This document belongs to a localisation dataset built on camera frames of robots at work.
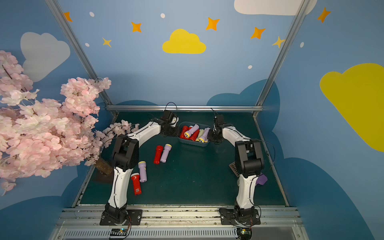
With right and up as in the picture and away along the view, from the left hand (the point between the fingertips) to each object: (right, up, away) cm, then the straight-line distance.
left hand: (179, 131), depth 102 cm
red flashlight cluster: (+4, +2, +5) cm, 7 cm away
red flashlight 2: (-13, -16, -7) cm, 22 cm away
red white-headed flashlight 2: (-22, -31, -19) cm, 43 cm away
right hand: (+23, -4, -1) cm, 23 cm away
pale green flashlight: (+15, -2, +2) cm, 15 cm away
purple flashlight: (+6, -2, -1) cm, 6 cm away
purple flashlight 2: (+17, -5, -4) cm, 18 cm away
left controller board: (-27, -50, -29) cm, 64 cm away
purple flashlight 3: (-8, -12, -5) cm, 15 cm away
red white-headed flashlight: (+6, +2, +5) cm, 9 cm away
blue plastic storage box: (+11, -8, 0) cm, 13 cm away
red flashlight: (+10, -4, +1) cm, 11 cm away
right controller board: (+35, -51, -29) cm, 68 cm away
